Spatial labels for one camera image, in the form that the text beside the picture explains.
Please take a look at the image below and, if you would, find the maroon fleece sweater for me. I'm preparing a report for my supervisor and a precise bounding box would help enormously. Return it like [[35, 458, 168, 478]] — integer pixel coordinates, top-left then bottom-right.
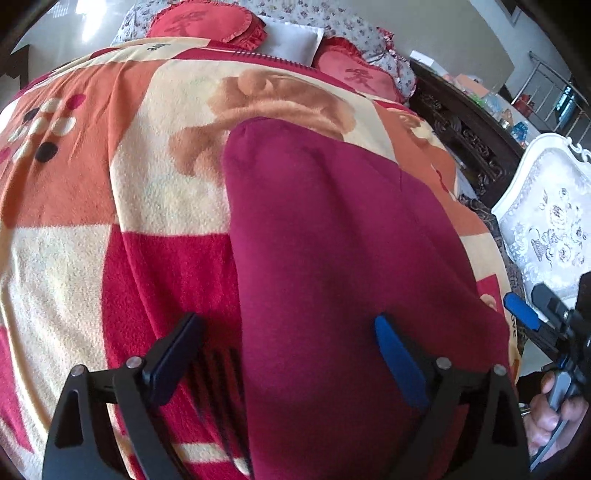
[[222, 118, 509, 479]]

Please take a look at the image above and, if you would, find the person's right hand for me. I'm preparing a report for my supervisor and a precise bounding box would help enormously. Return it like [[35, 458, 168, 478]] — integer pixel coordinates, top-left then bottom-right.
[[523, 371, 589, 461]]

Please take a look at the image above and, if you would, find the white ornate chair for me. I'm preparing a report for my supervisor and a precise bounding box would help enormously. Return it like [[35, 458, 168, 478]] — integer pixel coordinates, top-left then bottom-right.
[[492, 133, 590, 307]]

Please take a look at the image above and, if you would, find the dark carved wooden headboard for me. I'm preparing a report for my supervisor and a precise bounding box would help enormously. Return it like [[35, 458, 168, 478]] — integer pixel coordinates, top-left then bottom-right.
[[410, 60, 524, 207]]

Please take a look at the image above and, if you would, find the metal stair railing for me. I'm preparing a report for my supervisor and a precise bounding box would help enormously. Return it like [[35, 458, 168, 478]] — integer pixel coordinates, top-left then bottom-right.
[[511, 51, 590, 143]]

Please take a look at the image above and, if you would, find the patterned orange red blanket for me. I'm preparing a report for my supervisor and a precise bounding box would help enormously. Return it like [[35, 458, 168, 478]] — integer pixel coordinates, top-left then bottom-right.
[[1, 38, 518, 479]]

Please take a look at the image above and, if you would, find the right red heart cushion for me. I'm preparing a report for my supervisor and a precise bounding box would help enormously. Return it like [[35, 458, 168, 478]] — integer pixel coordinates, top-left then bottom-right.
[[312, 37, 406, 103]]

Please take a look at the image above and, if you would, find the red heart cushion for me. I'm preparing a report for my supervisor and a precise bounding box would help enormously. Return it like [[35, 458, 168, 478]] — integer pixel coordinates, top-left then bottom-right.
[[312, 37, 406, 103], [147, 1, 267, 51]]

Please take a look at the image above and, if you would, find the white square pillow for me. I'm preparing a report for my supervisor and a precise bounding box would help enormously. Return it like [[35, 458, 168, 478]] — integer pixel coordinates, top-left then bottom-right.
[[256, 16, 325, 66]]

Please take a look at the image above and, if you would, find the dark wooden side table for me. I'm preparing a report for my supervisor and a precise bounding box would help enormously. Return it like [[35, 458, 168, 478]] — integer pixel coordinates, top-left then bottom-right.
[[1, 45, 30, 89]]

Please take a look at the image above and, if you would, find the left red heart cushion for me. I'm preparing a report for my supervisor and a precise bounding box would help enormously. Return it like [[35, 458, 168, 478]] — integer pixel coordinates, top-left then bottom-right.
[[147, 1, 267, 51]]

